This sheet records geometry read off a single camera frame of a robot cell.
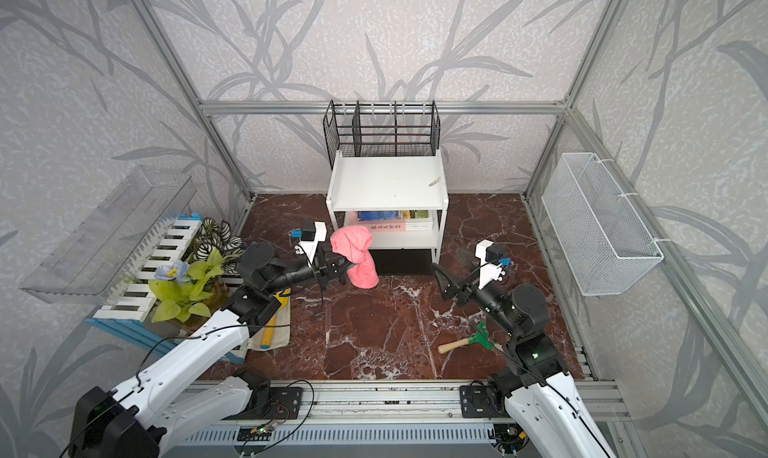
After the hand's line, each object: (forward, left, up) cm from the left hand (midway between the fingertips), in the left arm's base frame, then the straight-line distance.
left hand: (357, 259), depth 65 cm
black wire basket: (+55, -3, -3) cm, 55 cm away
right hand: (+1, -19, 0) cm, 19 cm away
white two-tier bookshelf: (+18, -9, +2) cm, 20 cm away
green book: (+21, -15, -9) cm, 28 cm away
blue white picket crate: (-8, +49, -6) cm, 50 cm away
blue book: (+21, -3, -9) cm, 23 cm away
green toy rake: (-6, -33, -32) cm, 47 cm away
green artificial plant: (-2, +43, -9) cm, 44 cm away
